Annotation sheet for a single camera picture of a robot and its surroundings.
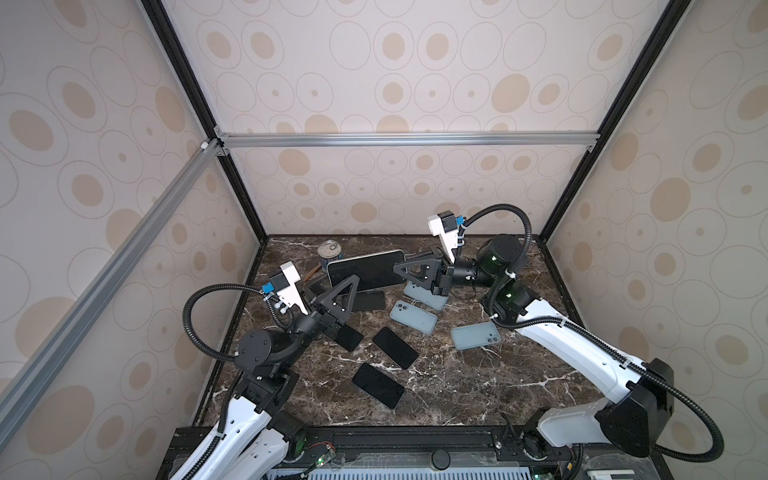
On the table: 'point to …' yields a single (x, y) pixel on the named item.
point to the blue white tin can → (330, 251)
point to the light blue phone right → (473, 336)
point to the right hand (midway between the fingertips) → (398, 275)
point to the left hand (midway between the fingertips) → (358, 281)
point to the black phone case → (369, 300)
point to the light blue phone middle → (415, 317)
